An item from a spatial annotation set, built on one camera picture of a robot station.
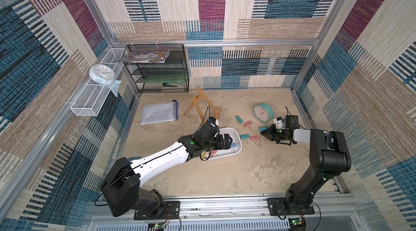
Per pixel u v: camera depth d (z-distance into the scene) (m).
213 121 0.73
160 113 1.08
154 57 0.87
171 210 0.73
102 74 0.75
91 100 0.71
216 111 1.02
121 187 0.41
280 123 0.92
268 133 0.87
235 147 0.92
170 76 1.11
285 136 0.76
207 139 0.62
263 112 0.98
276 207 0.73
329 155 0.49
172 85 1.12
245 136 0.96
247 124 1.02
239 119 1.04
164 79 1.13
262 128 0.99
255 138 0.94
